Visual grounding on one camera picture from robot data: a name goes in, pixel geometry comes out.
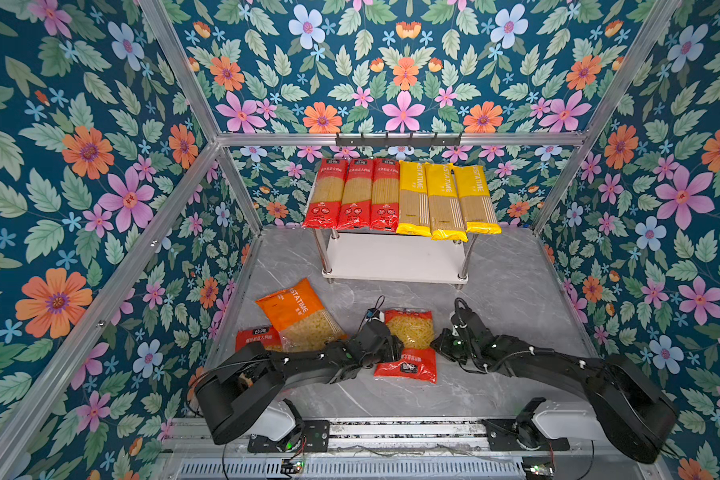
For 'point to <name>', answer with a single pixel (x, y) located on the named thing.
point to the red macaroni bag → (269, 337)
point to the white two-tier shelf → (371, 256)
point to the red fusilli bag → (415, 327)
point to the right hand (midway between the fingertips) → (426, 343)
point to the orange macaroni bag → (301, 318)
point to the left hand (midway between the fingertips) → (403, 343)
